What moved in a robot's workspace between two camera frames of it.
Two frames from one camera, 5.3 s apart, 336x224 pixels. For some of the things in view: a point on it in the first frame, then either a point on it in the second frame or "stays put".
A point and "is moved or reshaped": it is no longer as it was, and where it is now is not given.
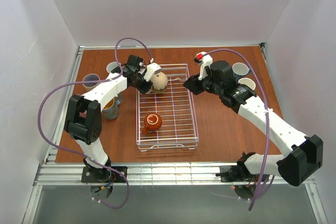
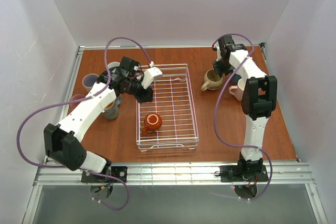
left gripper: [145, 85] -> [143, 94]
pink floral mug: [112, 65] stays put
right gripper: [197, 84] -> [219, 67]
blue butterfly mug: [111, 111] stays put
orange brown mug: [153, 121] stays put
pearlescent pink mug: [91, 77] stays put
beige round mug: [160, 83] is moved or reshaped
